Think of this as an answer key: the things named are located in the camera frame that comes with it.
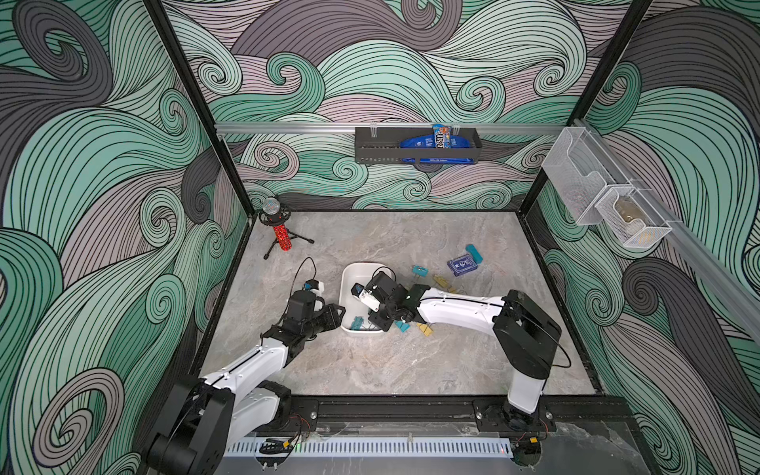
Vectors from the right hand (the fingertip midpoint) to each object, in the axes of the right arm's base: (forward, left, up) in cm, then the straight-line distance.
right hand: (378, 308), depth 88 cm
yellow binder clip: (+11, -23, -3) cm, 25 cm away
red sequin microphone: (+21, +31, +23) cm, 44 cm away
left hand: (-1, +11, +2) cm, 11 cm away
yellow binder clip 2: (-5, -15, -3) cm, 16 cm away
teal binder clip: (-4, +7, -3) cm, 8 cm away
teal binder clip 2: (+14, -14, -1) cm, 20 cm away
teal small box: (+24, -36, -4) cm, 43 cm away
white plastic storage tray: (+12, +8, +1) cm, 15 cm away
